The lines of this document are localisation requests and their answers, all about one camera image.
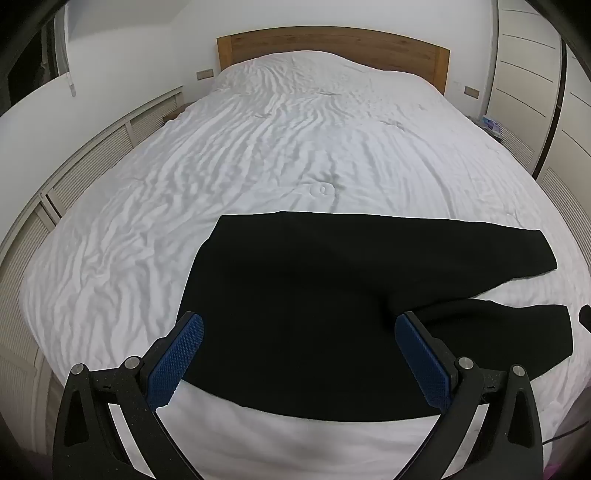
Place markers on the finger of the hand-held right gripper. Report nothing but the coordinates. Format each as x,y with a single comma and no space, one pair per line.
586,317

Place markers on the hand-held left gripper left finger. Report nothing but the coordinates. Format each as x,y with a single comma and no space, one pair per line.
178,353

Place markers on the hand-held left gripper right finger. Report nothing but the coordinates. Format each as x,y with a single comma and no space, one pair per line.
422,353

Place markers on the black pants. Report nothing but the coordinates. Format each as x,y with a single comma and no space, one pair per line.
314,295

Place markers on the blue packets on nightstand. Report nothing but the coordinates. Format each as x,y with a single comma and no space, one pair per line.
489,123

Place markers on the white wardrobe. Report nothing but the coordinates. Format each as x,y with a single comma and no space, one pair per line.
535,83

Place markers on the white bed duvet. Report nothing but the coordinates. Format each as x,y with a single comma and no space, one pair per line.
286,138

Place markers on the wooden headboard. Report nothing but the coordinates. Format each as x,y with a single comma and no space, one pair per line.
332,48

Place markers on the beige wall switch plate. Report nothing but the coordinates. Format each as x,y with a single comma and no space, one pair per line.
472,91
205,74

